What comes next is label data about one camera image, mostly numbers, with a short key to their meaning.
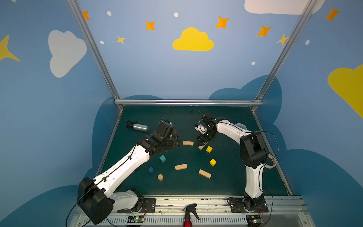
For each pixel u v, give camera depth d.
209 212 0.73
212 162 0.88
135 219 0.70
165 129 0.57
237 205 0.75
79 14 0.71
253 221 0.71
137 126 1.04
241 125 1.01
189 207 0.74
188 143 0.98
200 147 0.96
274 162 0.89
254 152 0.54
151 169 0.86
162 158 0.90
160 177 0.82
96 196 0.38
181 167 0.88
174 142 0.69
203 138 0.86
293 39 0.80
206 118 0.82
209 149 0.95
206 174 0.84
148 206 0.75
